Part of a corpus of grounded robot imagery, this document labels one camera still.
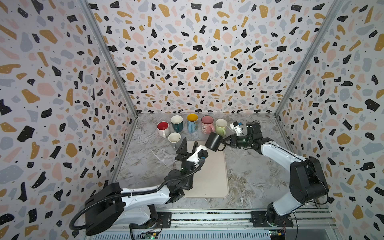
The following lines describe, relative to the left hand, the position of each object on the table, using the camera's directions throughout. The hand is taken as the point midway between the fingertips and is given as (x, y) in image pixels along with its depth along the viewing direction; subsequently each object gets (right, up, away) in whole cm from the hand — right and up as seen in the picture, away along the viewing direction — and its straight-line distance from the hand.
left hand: (187, 139), depth 67 cm
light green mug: (+20, +7, +39) cm, 44 cm away
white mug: (-21, +4, +37) cm, 43 cm away
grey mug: (-12, -2, +29) cm, 31 cm away
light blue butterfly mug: (0, +9, +36) cm, 37 cm away
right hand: (+17, -2, +16) cm, 24 cm away
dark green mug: (-11, +9, +37) cm, 40 cm away
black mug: (+14, -4, +18) cm, 23 cm away
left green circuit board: (-19, -46, +3) cm, 49 cm away
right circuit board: (+43, -46, +4) cm, 63 cm away
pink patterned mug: (+10, +7, +34) cm, 36 cm away
